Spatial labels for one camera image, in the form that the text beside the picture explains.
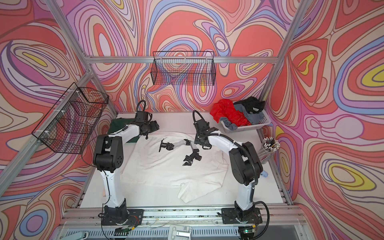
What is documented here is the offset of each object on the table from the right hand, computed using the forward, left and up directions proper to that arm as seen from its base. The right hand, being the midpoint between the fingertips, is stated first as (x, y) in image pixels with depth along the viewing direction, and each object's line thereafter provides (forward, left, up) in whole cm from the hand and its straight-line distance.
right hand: (202, 143), depth 95 cm
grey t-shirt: (+17, -37, +4) cm, 41 cm away
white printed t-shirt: (-12, +37, -4) cm, 39 cm away
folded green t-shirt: (+19, +61, 0) cm, 64 cm away
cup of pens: (-10, -36, +12) cm, 39 cm away
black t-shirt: (+29, -39, +6) cm, 49 cm away
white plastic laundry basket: (+12, -31, 0) cm, 33 cm away
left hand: (+16, +32, +1) cm, 35 cm away
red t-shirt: (+29, -20, +3) cm, 35 cm away
